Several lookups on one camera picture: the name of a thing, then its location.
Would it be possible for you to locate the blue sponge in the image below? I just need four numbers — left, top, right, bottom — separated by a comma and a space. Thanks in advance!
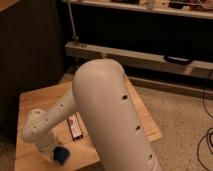
53, 146, 70, 165

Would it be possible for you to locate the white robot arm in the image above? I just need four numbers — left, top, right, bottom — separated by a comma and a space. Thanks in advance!
22, 59, 162, 171

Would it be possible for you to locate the grey metal shelf beam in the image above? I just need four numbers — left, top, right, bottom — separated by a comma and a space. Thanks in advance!
65, 42, 213, 80

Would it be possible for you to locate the metal vertical pole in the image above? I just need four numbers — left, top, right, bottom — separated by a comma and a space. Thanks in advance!
67, 0, 79, 46

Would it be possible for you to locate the upper wooden shelf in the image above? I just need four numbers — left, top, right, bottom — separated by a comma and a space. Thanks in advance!
62, 0, 213, 20

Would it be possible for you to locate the black handle on shelf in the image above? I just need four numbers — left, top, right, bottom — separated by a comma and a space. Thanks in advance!
163, 56, 193, 65

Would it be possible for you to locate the black cable on floor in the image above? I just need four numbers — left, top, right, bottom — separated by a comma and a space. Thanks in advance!
196, 69, 213, 171

